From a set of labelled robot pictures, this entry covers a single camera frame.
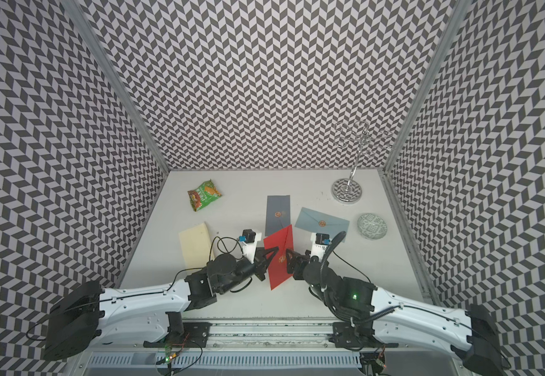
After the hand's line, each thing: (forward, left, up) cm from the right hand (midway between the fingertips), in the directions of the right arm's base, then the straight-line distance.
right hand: (295, 256), depth 74 cm
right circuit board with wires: (-26, -23, -15) cm, 38 cm away
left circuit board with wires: (-25, +37, -11) cm, 46 cm away
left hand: (+1, +5, +3) cm, 6 cm away
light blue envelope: (+22, -11, -15) cm, 29 cm away
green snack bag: (+35, +40, -11) cm, 54 cm away
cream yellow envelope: (+11, +39, -14) cm, 43 cm away
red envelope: (-3, +6, -3) cm, 7 cm away
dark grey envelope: (+27, +7, -15) cm, 31 cm away
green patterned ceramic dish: (+19, -33, -14) cm, 40 cm away
